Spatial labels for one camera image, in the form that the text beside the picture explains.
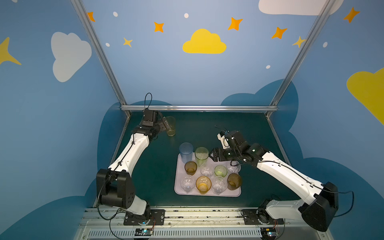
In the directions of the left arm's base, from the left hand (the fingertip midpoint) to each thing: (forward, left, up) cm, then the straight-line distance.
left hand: (162, 124), depth 86 cm
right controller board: (-50, -55, -22) cm, 78 cm away
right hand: (-17, -30, -2) cm, 35 cm away
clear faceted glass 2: (-18, -43, -21) cm, 51 cm away
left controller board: (-50, +5, -21) cm, 55 cm away
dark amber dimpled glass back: (-18, -17, -19) cm, 31 cm away
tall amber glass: (+10, -3, -9) cm, 14 cm away
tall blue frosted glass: (-11, -14, -11) cm, 21 cm away
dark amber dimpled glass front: (-26, -42, -19) cm, 53 cm away
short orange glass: (-28, -25, -19) cm, 42 cm away
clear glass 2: (-20, -26, -16) cm, 37 cm away
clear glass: (-27, -15, -21) cm, 37 cm away
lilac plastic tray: (-20, -10, -22) cm, 32 cm away
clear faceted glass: (-28, -34, -20) cm, 48 cm away
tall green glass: (-15, -23, -9) cm, 29 cm away
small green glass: (-19, -35, -20) cm, 45 cm away
